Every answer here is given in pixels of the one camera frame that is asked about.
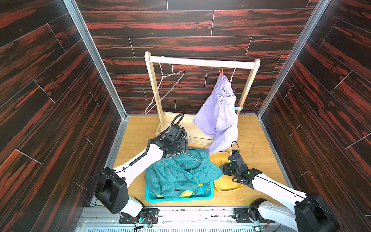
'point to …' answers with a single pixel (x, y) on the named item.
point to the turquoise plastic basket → (206, 193)
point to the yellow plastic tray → (224, 183)
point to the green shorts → (182, 171)
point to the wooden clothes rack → (185, 123)
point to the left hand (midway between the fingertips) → (184, 144)
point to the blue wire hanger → (191, 157)
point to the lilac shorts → (217, 117)
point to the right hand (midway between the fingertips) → (227, 165)
